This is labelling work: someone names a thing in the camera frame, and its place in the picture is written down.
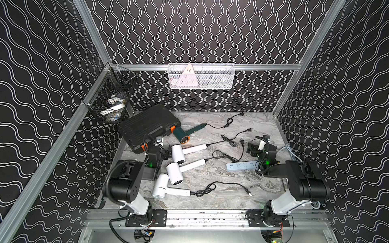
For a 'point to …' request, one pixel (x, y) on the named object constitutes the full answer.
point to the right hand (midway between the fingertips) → (257, 143)
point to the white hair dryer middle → (175, 171)
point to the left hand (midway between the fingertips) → (161, 143)
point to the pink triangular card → (188, 78)
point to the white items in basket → (116, 105)
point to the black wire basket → (116, 80)
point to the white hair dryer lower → (160, 188)
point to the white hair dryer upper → (179, 153)
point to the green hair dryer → (183, 136)
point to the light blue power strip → (241, 166)
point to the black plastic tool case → (140, 130)
